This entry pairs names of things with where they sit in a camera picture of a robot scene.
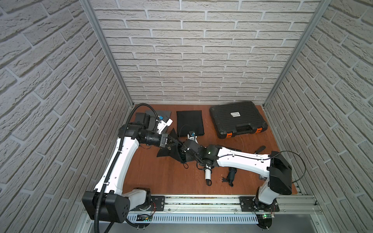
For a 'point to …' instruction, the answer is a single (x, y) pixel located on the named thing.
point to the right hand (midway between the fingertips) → (189, 151)
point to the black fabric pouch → (188, 121)
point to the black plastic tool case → (229, 119)
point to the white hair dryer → (208, 174)
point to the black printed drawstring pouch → (174, 150)
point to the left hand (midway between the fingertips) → (178, 141)
